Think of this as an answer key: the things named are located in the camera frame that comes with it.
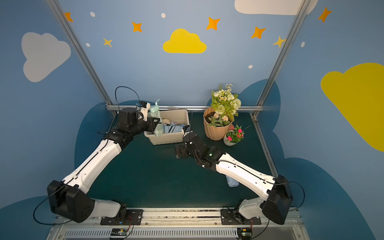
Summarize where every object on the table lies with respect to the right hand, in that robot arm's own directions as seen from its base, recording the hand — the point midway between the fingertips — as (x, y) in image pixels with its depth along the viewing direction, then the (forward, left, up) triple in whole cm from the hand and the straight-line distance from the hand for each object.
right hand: (185, 142), depth 77 cm
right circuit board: (-35, -32, -26) cm, 54 cm away
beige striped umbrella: (+24, +16, -11) cm, 31 cm away
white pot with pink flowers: (+13, -28, -10) cm, 32 cm away
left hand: (+11, +16, +8) cm, 21 cm away
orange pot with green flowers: (+24, -21, +4) cm, 32 cm away
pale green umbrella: (+9, +16, +11) cm, 22 cm away
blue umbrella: (-12, -26, -19) cm, 35 cm away
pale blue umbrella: (+16, +10, -9) cm, 21 cm away
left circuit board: (-39, +30, -24) cm, 54 cm away
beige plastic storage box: (+28, +13, -16) cm, 35 cm away
